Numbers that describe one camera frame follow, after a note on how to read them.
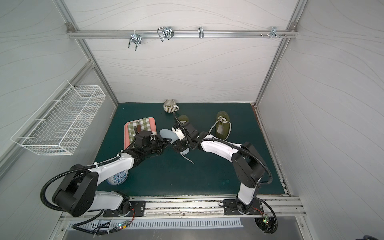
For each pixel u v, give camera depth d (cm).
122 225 69
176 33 78
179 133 78
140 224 70
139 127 104
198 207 75
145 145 69
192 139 67
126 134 102
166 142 80
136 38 79
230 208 74
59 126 69
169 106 114
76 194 42
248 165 47
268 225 72
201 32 78
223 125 101
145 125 106
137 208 74
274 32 76
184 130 67
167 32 77
